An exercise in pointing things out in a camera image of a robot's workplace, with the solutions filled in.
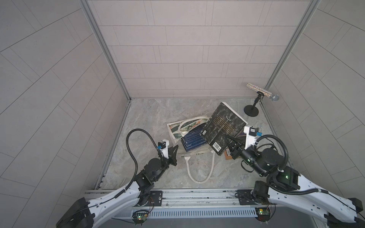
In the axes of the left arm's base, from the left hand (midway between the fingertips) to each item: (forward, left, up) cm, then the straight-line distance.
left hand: (180, 145), depth 77 cm
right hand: (-4, -20, +18) cm, 27 cm away
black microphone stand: (+34, -53, -10) cm, 64 cm away
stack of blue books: (+7, -8, -5) cm, 11 cm away
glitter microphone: (+31, -54, +12) cm, 64 cm away
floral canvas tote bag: (+8, +2, +4) cm, 9 cm away
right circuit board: (-29, -41, -12) cm, 52 cm away
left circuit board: (-31, +17, -10) cm, 36 cm away
